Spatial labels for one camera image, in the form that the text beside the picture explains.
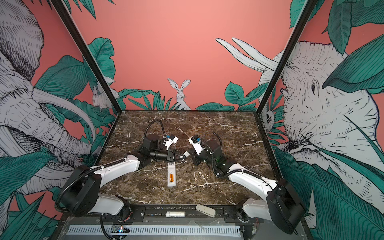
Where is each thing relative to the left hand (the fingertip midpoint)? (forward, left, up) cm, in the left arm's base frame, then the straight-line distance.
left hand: (184, 157), depth 76 cm
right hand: (+4, -1, +1) cm, 4 cm away
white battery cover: (+2, -1, -1) cm, 3 cm away
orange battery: (-5, +8, -16) cm, 19 cm away
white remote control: (0, +9, -16) cm, 18 cm away
